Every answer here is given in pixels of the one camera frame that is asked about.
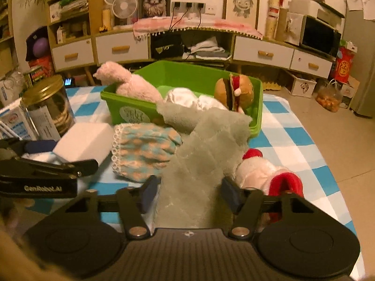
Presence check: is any person's left forearm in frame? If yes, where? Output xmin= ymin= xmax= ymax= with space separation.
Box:
xmin=0 ymin=199 xmax=68 ymax=281

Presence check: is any blue white milk carton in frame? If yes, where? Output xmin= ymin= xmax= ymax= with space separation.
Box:
xmin=0 ymin=98 xmax=38 ymax=141

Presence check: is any black microwave oven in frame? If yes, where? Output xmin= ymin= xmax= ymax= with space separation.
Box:
xmin=299 ymin=16 xmax=342 ymax=57

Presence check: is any bag of oranges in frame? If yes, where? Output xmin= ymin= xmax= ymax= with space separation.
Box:
xmin=316 ymin=79 xmax=343 ymax=113

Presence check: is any pink cabinet runner cloth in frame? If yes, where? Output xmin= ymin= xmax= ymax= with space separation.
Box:
xmin=133 ymin=16 xmax=263 ymax=40

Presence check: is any white sponge block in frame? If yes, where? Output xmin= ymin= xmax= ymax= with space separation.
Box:
xmin=53 ymin=122 xmax=114 ymax=164

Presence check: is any long wooden cabinet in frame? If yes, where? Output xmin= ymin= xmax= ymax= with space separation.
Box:
xmin=47 ymin=0 xmax=342 ymax=79

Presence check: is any black yellow drink can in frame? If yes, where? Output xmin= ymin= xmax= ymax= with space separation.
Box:
xmin=23 ymin=66 xmax=47 ymax=88

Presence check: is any white cabinet drawer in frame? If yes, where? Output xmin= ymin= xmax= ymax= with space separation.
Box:
xmin=290 ymin=50 xmax=334 ymax=78
xmin=51 ymin=39 xmax=96 ymax=71
xmin=95 ymin=32 xmax=150 ymax=64
xmin=233 ymin=36 xmax=294 ymax=68

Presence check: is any egg tray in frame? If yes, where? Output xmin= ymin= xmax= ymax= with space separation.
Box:
xmin=262 ymin=80 xmax=282 ymax=91

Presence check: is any white satin cloth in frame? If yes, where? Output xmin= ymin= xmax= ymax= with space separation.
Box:
xmin=198 ymin=95 xmax=229 ymax=112
xmin=163 ymin=88 xmax=201 ymax=107

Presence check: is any red white santa plush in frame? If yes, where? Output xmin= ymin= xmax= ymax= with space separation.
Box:
xmin=234 ymin=149 xmax=305 ymax=223

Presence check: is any framed cartoon girl picture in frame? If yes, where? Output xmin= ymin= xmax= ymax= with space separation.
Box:
xmin=223 ymin=0 xmax=261 ymax=30

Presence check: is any pink plush toy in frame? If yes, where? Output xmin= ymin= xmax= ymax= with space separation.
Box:
xmin=93 ymin=61 xmax=164 ymax=104

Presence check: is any lace cuff knitted glove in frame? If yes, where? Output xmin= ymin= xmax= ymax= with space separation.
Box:
xmin=112 ymin=123 xmax=183 ymax=182

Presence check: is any red gift box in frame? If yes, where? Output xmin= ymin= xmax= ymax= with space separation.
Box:
xmin=334 ymin=47 xmax=356 ymax=84

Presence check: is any green plastic bin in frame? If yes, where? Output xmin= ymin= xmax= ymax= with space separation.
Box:
xmin=100 ymin=60 xmax=263 ymax=139

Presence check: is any framed cat picture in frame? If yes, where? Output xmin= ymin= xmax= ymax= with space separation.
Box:
xmin=138 ymin=0 xmax=172 ymax=19

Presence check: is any black bag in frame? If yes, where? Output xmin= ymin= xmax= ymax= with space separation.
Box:
xmin=151 ymin=33 xmax=185 ymax=60

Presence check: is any wall power outlet strip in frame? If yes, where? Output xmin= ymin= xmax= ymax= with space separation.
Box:
xmin=171 ymin=1 xmax=206 ymax=15

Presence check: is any blue white checked tablecloth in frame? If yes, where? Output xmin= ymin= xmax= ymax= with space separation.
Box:
xmin=26 ymin=86 xmax=355 ymax=240

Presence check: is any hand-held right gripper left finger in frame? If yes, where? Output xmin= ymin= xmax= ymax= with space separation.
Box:
xmin=63 ymin=175 xmax=161 ymax=240

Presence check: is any folded clothes stack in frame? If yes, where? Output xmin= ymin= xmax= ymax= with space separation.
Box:
xmin=183 ymin=37 xmax=230 ymax=60

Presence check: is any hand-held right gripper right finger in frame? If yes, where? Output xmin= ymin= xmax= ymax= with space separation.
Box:
xmin=221 ymin=176 xmax=318 ymax=240

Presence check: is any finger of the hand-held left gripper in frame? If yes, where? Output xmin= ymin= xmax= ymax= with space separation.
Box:
xmin=0 ymin=158 xmax=99 ymax=180
xmin=0 ymin=139 xmax=59 ymax=156

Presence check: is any purple ball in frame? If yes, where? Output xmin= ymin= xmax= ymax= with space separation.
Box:
xmin=34 ymin=37 xmax=50 ymax=57

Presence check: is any hamburger plush toy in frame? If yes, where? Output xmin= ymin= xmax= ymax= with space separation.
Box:
xmin=214 ymin=74 xmax=255 ymax=113

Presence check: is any white storage box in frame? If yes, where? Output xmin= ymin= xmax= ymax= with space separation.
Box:
xmin=289 ymin=73 xmax=317 ymax=98

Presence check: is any grey refrigerator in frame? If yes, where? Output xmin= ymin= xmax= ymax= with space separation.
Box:
xmin=343 ymin=0 xmax=375 ymax=118

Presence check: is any glass jar gold lid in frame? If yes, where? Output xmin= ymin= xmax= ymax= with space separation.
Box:
xmin=22 ymin=74 xmax=76 ymax=141

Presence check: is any grey fluffy towel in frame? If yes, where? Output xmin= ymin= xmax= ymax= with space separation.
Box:
xmin=155 ymin=104 xmax=253 ymax=229

